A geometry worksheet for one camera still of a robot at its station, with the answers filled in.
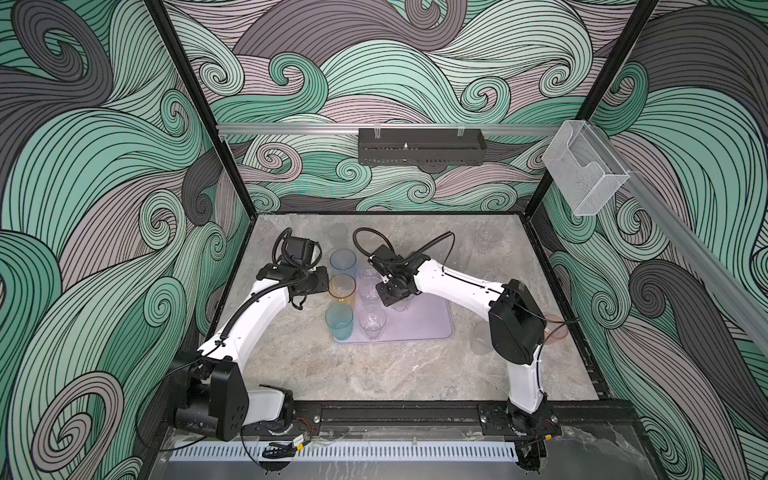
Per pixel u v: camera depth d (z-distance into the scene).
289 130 1.93
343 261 0.93
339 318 0.87
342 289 0.92
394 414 0.74
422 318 0.92
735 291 0.53
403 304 0.84
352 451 0.70
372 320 0.84
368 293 0.88
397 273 0.64
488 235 1.10
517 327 0.49
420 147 0.96
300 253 0.65
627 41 0.76
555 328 0.53
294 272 0.58
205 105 0.88
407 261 0.64
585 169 0.78
